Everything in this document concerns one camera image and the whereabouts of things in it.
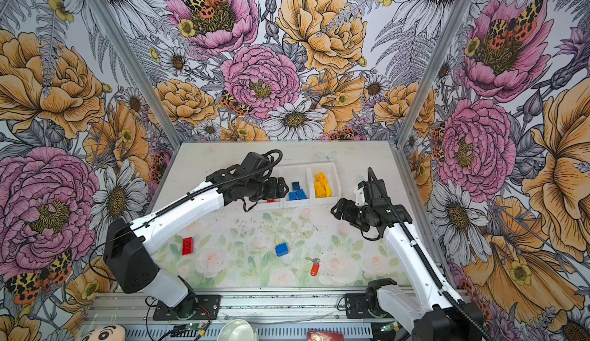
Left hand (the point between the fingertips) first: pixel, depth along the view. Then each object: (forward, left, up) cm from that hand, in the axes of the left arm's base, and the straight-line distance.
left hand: (277, 196), depth 81 cm
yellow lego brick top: (+19, -17, -14) cm, 29 cm away
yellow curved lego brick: (+12, -20, -15) cm, 28 cm away
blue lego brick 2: (+10, -5, -16) cm, 19 cm away
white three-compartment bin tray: (+13, -12, -11) cm, 20 cm away
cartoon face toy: (-37, +45, -11) cm, 59 cm away
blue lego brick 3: (-12, -1, -18) cm, 22 cm away
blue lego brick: (+11, -8, -15) cm, 20 cm away
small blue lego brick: (+15, -6, -15) cm, 22 cm away
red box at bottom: (-38, -14, -13) cm, 43 cm away
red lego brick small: (+7, +4, -14) cm, 17 cm away
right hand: (-7, -21, -3) cm, 22 cm away
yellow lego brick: (+12, -16, -14) cm, 25 cm away
